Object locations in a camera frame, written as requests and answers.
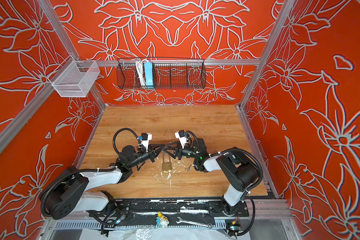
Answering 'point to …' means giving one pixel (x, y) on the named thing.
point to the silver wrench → (209, 225)
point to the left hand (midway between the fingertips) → (164, 145)
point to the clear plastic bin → (74, 78)
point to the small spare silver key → (188, 168)
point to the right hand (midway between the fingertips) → (164, 149)
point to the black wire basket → (161, 73)
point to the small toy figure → (162, 221)
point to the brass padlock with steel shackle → (166, 166)
